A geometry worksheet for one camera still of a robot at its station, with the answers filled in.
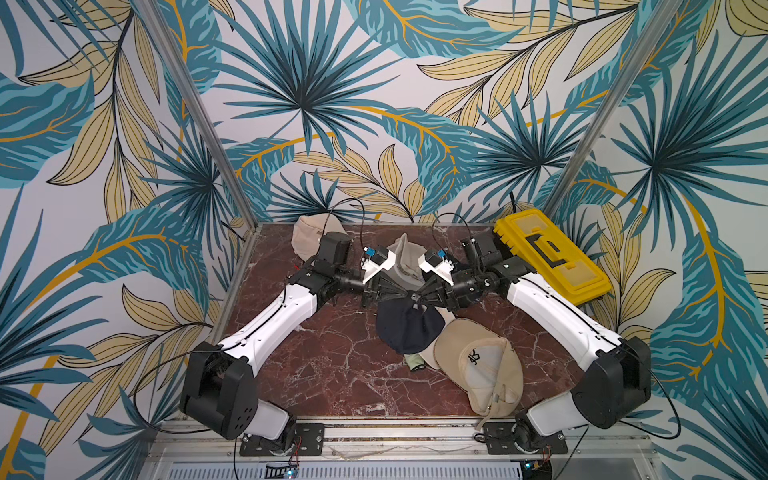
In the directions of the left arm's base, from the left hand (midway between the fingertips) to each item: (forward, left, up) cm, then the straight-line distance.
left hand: (403, 297), depth 69 cm
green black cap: (-6, -5, -24) cm, 25 cm away
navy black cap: (-5, -1, -4) cm, 7 cm away
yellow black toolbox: (+21, -47, -10) cm, 52 cm away
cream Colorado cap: (-6, -8, -20) cm, 23 cm away
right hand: (+2, -3, -4) cm, 5 cm away
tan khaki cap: (-6, -25, -26) cm, 37 cm away
